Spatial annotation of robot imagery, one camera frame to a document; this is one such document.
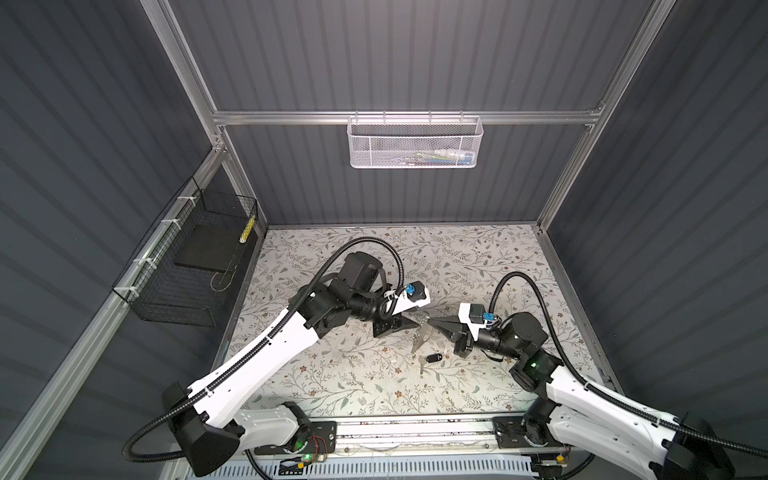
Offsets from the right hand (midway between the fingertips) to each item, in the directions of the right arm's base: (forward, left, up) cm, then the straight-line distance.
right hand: (434, 323), depth 66 cm
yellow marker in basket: (+24, +50, +4) cm, 55 cm away
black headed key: (+1, -1, -26) cm, 26 cm away
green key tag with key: (-2, +3, -2) cm, 4 cm away
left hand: (+2, +4, +1) cm, 5 cm away
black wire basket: (+12, +60, +4) cm, 62 cm away
